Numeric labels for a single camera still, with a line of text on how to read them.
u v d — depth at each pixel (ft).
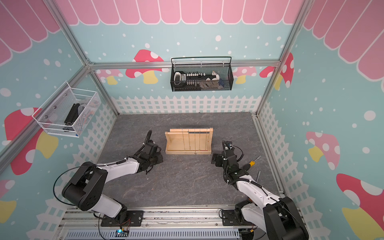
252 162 3.01
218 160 2.57
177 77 2.98
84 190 1.46
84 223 2.42
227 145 2.43
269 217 1.33
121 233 2.38
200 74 3.00
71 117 2.29
